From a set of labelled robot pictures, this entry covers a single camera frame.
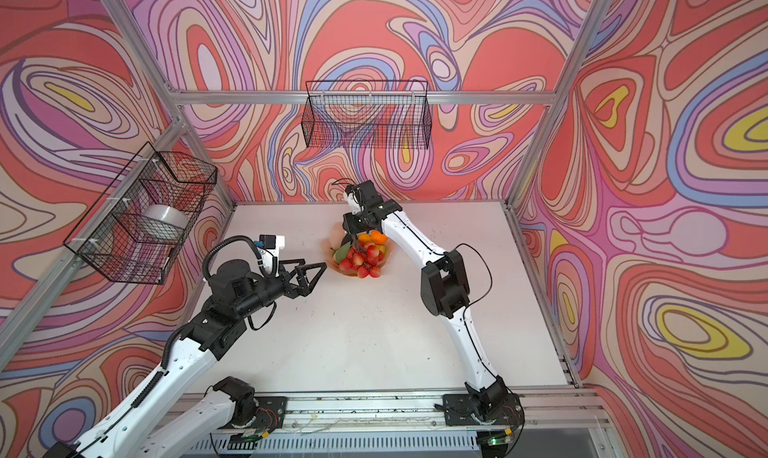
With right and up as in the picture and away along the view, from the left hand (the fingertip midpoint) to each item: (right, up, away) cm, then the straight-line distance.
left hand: (317, 263), depth 71 cm
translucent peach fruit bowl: (-2, +5, +33) cm, 34 cm away
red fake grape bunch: (+10, -1, +20) cm, 22 cm away
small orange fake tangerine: (+14, +5, +30) cm, 33 cm away
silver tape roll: (-36, +10, 0) cm, 38 cm away
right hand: (+5, +8, +26) cm, 28 cm away
